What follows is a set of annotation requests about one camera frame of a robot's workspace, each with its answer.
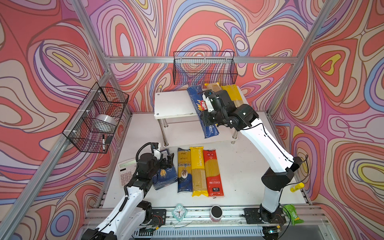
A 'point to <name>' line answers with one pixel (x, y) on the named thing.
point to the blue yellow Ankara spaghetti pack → (184, 178)
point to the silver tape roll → (105, 120)
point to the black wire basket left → (92, 128)
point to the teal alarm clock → (179, 212)
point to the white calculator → (127, 169)
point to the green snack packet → (295, 219)
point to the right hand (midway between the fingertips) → (204, 119)
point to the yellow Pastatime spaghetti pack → (199, 184)
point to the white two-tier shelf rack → (179, 124)
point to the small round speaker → (216, 213)
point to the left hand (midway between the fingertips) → (167, 154)
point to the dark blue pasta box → (166, 176)
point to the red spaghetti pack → (213, 175)
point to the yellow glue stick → (297, 187)
